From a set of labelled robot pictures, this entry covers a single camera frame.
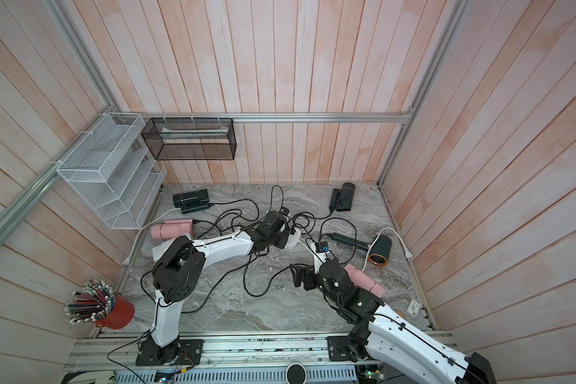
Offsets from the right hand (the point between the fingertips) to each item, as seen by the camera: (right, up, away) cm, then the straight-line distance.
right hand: (302, 262), depth 78 cm
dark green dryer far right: (+21, +22, +32) cm, 44 cm away
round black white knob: (-3, -29, -12) cm, 31 cm away
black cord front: (-21, -8, +12) cm, 25 cm away
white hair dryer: (-56, +1, +14) cm, 58 cm away
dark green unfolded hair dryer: (+32, +1, +14) cm, 35 cm away
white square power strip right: (-2, +5, +18) cm, 19 cm away
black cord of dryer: (+5, +13, +29) cm, 32 cm away
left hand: (-6, +6, +17) cm, 19 cm away
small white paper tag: (+39, -17, +3) cm, 43 cm away
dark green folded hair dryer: (-48, +21, +30) cm, 61 cm away
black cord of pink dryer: (-45, +12, +26) cm, 53 cm away
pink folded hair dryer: (-53, +9, +19) cm, 57 cm away
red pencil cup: (-63, -19, +4) cm, 66 cm away
